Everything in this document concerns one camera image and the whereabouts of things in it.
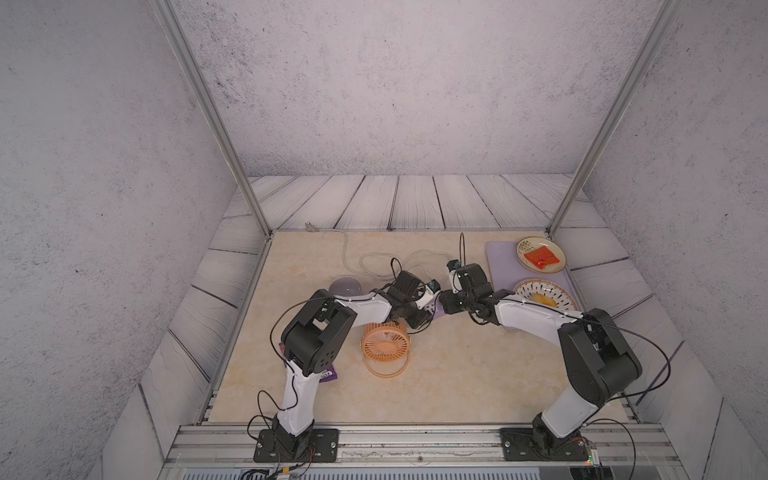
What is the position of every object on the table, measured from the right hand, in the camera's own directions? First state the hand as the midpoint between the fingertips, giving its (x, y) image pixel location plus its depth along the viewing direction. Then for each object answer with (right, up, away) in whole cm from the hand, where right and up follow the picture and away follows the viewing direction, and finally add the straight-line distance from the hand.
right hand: (447, 295), depth 93 cm
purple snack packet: (-35, -21, -10) cm, 42 cm away
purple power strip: (-4, -4, -3) cm, 6 cm away
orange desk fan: (-19, -13, -10) cm, 25 cm away
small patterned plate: (+35, +17, +21) cm, 45 cm away
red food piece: (+37, +12, +16) cm, 42 cm away
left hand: (-5, -6, +2) cm, 8 cm away
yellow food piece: (+32, -2, +3) cm, 32 cm away
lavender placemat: (+24, +7, +15) cm, 29 cm away
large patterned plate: (+37, +1, +7) cm, 37 cm away
